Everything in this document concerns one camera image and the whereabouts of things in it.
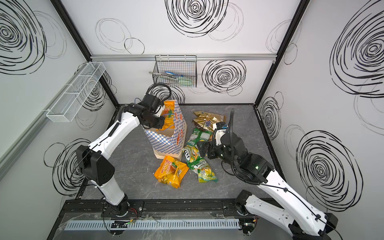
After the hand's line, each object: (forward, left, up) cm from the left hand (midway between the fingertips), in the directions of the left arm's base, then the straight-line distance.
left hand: (162, 123), depth 84 cm
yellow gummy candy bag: (-22, -6, -15) cm, 27 cm away
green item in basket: (+20, -2, +15) cm, 25 cm away
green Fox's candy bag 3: (-23, -25, -14) cm, 36 cm away
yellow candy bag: (+3, -4, +4) cm, 6 cm away
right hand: (-17, -23, +9) cm, 30 cm away
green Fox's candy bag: (+3, -20, -17) cm, 27 cm away
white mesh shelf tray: (-3, +45, +14) cm, 47 cm away
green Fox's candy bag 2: (-11, -17, -16) cm, 26 cm away
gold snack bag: (+14, -25, -14) cm, 32 cm away
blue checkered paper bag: (-13, -3, -2) cm, 14 cm away
